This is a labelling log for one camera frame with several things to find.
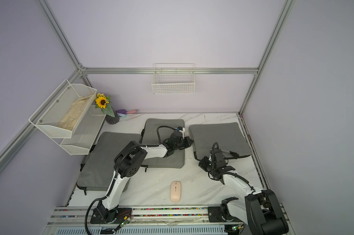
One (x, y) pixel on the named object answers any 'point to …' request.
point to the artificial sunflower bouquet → (102, 102)
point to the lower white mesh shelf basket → (84, 136)
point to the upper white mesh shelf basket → (59, 115)
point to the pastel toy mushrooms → (123, 113)
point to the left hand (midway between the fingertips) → (195, 141)
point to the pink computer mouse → (175, 191)
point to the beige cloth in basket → (70, 119)
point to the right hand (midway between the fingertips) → (199, 164)
